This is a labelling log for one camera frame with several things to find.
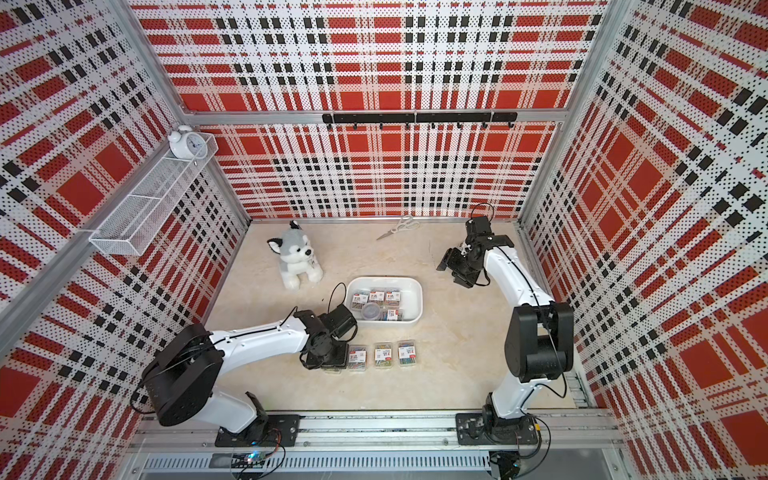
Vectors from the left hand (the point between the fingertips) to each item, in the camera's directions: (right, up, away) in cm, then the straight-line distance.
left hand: (340, 362), depth 85 cm
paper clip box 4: (-2, -2, -2) cm, 3 cm away
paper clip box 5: (+5, +2, -1) cm, 5 cm away
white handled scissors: (+20, +43, +37) cm, 60 cm away
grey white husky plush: (-15, +31, +5) cm, 34 cm away
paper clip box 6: (+13, +2, -1) cm, 13 cm away
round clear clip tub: (+8, +13, +7) cm, 17 cm away
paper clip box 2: (+9, +17, +11) cm, 23 cm away
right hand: (+32, +26, +3) cm, 41 cm away
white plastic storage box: (+21, +20, +11) cm, 31 cm away
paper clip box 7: (+19, +3, 0) cm, 20 cm away
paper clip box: (+4, +16, +11) cm, 20 cm away
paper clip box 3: (+15, +17, +11) cm, 25 cm away
